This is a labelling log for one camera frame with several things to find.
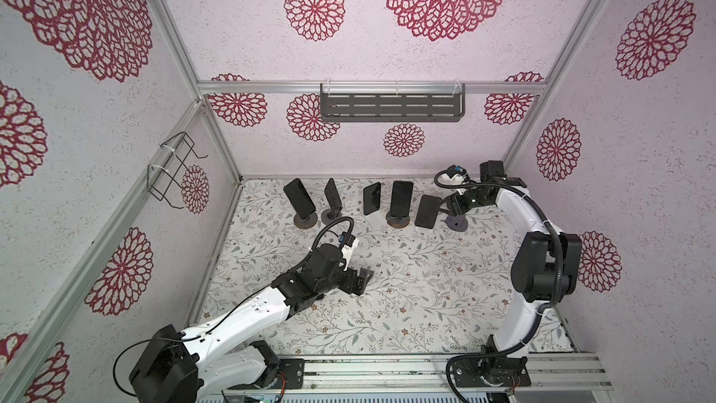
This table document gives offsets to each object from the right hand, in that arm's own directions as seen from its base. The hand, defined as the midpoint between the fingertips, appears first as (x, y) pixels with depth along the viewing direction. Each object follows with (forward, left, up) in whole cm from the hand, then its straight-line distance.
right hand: (447, 199), depth 93 cm
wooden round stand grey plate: (+1, +15, -15) cm, 22 cm away
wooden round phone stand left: (-2, +50, -12) cm, 51 cm away
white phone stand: (+1, +23, -15) cm, 27 cm away
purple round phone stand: (+2, +42, -14) cm, 44 cm away
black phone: (+5, +40, -5) cm, 40 cm away
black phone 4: (0, +5, -6) cm, 8 cm away
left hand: (-26, +29, -3) cm, 39 cm away
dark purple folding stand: (-1, -6, -12) cm, 13 cm away
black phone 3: (+3, +15, -3) cm, 16 cm away
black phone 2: (+9, +25, -10) cm, 28 cm away
